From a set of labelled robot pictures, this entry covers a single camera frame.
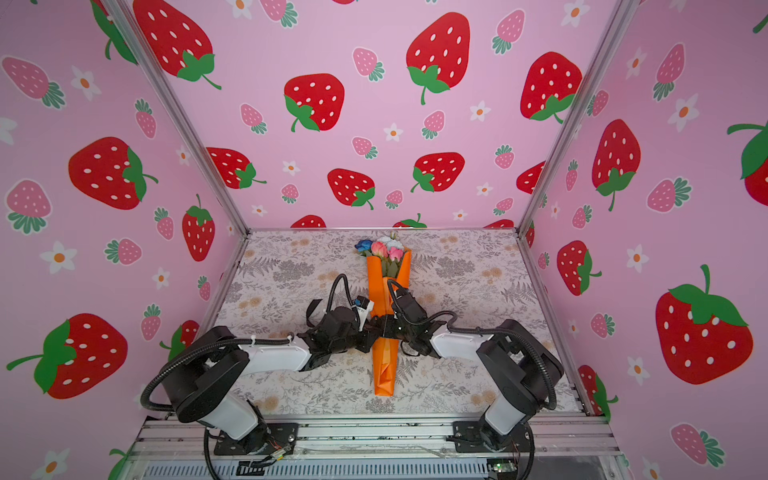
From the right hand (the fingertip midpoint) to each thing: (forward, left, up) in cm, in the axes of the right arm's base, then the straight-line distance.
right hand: (377, 323), depth 89 cm
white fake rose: (+33, -1, +1) cm, 33 cm away
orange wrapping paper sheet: (-8, -4, 0) cm, 9 cm away
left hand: (-3, -2, 0) cm, 3 cm away
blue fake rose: (+32, +11, 0) cm, 33 cm away
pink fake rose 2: (+24, -2, +1) cm, 24 cm away
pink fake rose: (+29, +4, +1) cm, 29 cm away
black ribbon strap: (+6, +24, -4) cm, 25 cm away
